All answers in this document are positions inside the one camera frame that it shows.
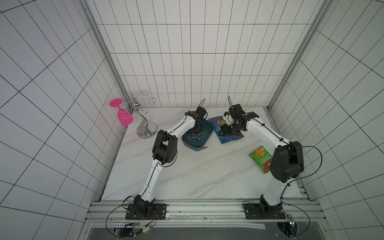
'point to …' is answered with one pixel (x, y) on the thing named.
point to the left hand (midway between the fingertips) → (195, 132)
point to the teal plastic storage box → (196, 141)
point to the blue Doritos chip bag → (217, 123)
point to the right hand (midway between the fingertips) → (218, 133)
